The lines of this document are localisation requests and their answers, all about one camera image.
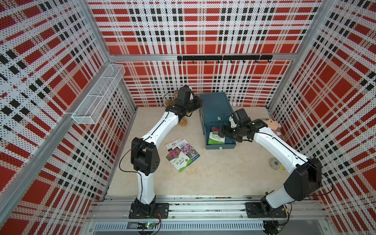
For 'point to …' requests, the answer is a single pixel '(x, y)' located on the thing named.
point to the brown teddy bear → (183, 121)
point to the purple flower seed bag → (186, 149)
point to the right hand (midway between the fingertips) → (226, 135)
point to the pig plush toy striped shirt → (272, 125)
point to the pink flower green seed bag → (179, 160)
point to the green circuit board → (145, 225)
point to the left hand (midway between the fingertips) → (205, 100)
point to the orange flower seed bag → (173, 144)
